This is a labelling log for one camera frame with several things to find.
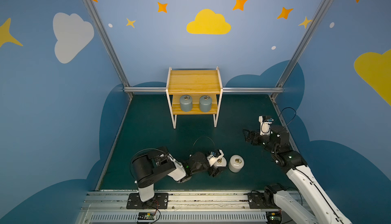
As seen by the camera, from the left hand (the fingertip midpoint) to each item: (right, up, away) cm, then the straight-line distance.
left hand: (223, 158), depth 82 cm
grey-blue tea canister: (-21, +31, +4) cm, 38 cm away
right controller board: (+23, -26, -9) cm, 36 cm away
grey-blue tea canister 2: (-10, +31, +5) cm, 32 cm away
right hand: (+15, +17, -4) cm, 23 cm away
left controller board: (-39, -24, -10) cm, 47 cm away
